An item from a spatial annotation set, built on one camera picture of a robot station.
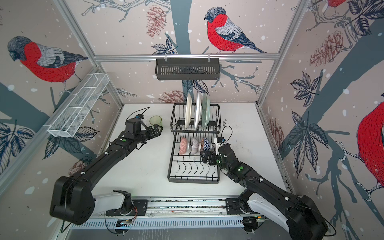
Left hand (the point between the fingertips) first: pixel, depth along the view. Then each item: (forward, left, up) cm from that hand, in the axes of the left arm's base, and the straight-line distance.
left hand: (156, 129), depth 84 cm
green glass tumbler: (+17, +6, -13) cm, 23 cm away
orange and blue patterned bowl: (-7, -28, -7) cm, 30 cm away
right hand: (-13, -28, -7) cm, 31 cm away
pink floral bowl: (-7, -15, -7) cm, 18 cm away
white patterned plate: (-5, -23, +17) cm, 29 cm away
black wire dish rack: (-16, -18, -18) cm, 30 cm away
